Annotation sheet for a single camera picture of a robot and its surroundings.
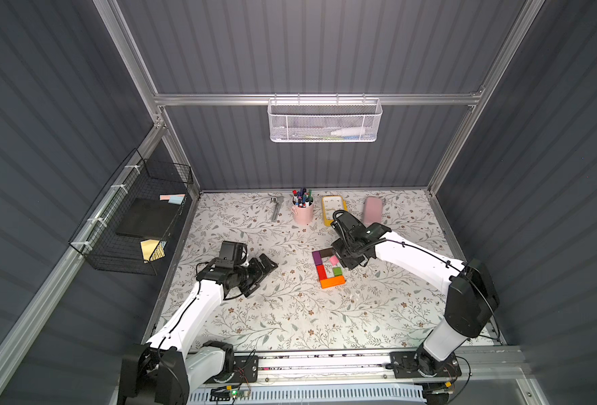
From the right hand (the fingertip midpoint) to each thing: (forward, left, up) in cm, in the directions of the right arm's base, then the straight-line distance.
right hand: (331, 256), depth 84 cm
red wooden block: (0, +2, -12) cm, 12 cm away
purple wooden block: (+5, +4, -11) cm, 13 cm away
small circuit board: (-37, +31, -12) cm, 50 cm away
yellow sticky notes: (-6, +52, +16) cm, 55 cm away
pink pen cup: (+24, +10, 0) cm, 26 cm away
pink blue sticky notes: (+13, +52, +15) cm, 56 cm away
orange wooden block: (-4, -1, -12) cm, 13 cm away
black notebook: (+4, +56, +16) cm, 58 cm away
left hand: (-6, +19, -1) cm, 20 cm away
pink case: (+29, -21, -9) cm, 36 cm away
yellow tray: (+32, -2, -9) cm, 33 cm away
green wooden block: (0, -3, -12) cm, 12 cm away
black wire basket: (+16, +61, +22) cm, 67 cm away
